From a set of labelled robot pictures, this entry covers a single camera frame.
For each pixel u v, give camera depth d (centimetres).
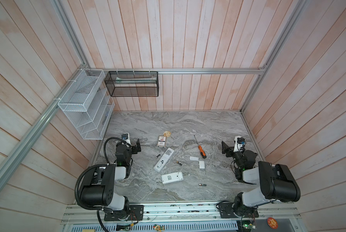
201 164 90
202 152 94
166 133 104
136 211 73
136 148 84
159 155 95
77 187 41
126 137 78
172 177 84
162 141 101
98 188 44
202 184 82
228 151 81
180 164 90
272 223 70
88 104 69
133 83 104
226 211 73
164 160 90
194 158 93
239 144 76
